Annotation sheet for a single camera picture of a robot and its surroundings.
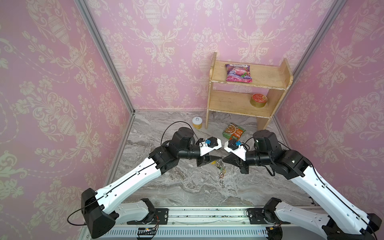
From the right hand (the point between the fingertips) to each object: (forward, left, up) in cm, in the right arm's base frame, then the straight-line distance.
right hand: (225, 158), depth 64 cm
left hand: (+1, +3, +2) cm, 4 cm away
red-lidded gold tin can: (+40, -28, -4) cm, 48 cm away
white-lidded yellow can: (+41, +11, -23) cm, 48 cm away
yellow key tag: (-2, +5, +1) cm, 6 cm away
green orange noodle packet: (+34, -15, -26) cm, 45 cm away
